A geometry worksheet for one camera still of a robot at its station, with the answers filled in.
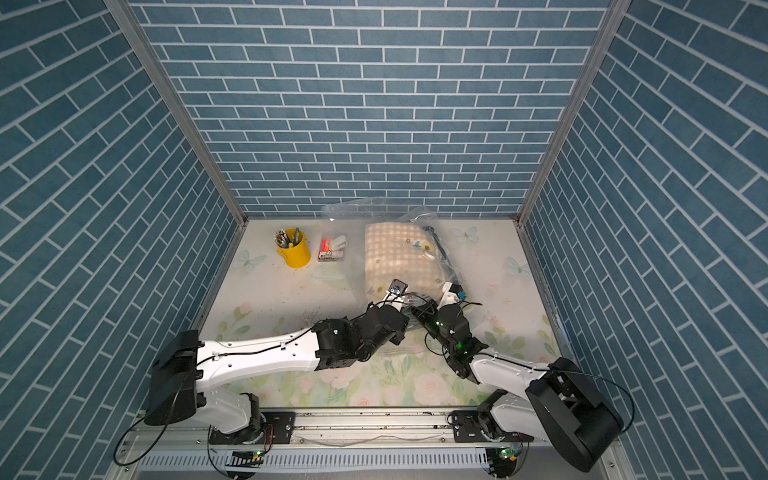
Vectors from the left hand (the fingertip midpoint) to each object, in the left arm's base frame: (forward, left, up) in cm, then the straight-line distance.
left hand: (412, 313), depth 74 cm
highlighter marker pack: (+32, +29, -18) cm, 47 cm away
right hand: (+7, 0, -5) cm, 9 cm away
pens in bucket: (+27, +39, -4) cm, 47 cm away
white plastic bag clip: (+36, +25, -15) cm, 46 cm away
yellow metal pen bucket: (+27, +37, -11) cm, 47 cm away
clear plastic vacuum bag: (+45, +22, -10) cm, 51 cm away
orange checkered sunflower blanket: (+24, +2, -4) cm, 24 cm away
